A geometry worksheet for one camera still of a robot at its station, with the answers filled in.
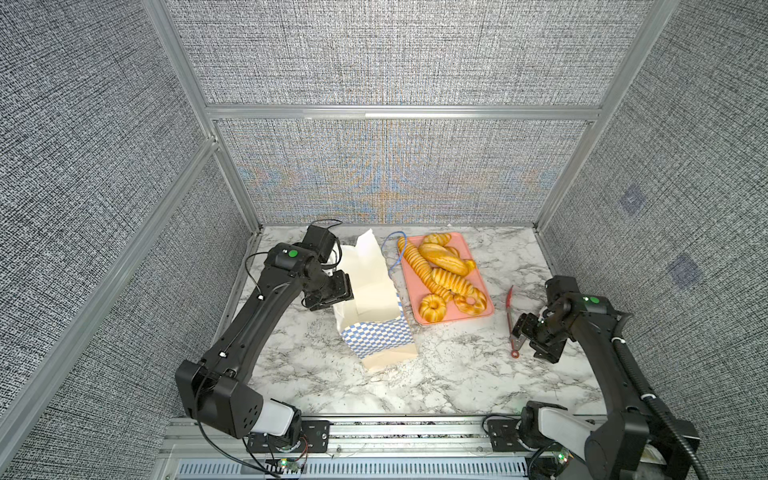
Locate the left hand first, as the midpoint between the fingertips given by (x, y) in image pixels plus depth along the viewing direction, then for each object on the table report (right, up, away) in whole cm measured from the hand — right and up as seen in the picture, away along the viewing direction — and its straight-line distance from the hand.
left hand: (345, 298), depth 76 cm
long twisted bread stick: (+23, +6, +28) cm, 36 cm away
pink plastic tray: (+22, -1, +26) cm, 34 cm away
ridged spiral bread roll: (+32, +2, +19) cm, 37 cm away
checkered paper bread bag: (+8, -5, -10) cm, 13 cm away
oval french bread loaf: (+29, +10, +25) cm, 40 cm away
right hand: (+46, -11, +3) cm, 48 cm away
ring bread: (+25, -6, +17) cm, 31 cm away
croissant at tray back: (+30, +17, +34) cm, 48 cm away
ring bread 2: (+39, -5, +20) cm, 44 cm away
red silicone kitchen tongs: (+49, -15, +12) cm, 52 cm away
